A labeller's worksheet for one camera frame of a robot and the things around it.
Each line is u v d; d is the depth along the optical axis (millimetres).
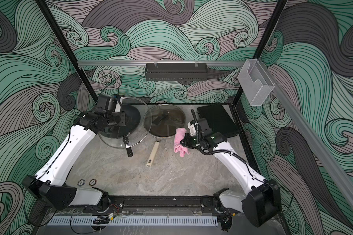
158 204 747
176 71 950
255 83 774
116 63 1921
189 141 683
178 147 737
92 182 812
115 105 581
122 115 659
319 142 521
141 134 1019
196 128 598
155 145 855
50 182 384
